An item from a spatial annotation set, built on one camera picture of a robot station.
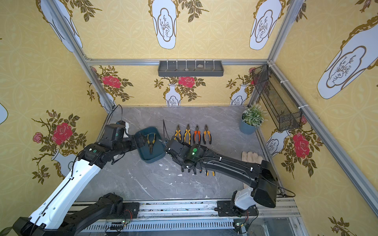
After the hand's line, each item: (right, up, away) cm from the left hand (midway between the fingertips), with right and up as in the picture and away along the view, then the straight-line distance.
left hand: (142, 140), depth 75 cm
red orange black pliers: (+31, +1, +28) cm, 42 cm away
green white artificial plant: (+65, +13, +19) cm, 69 cm away
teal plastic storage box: (+1, -9, +20) cm, 22 cm away
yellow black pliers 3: (+34, -21, +10) cm, 41 cm away
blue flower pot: (+62, +5, +23) cm, 66 cm away
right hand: (+20, -6, +1) cm, 21 cm away
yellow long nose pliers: (-2, -6, +23) cm, 24 cm away
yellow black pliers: (+15, +2, +31) cm, 35 cm away
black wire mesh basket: (+77, +18, +9) cm, 80 cm away
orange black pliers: (+34, +2, +28) cm, 45 cm away
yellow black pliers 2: (+22, +3, +31) cm, 38 cm away
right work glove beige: (+63, -13, +17) cm, 66 cm away
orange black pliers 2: (+31, -20, +12) cm, 39 cm away
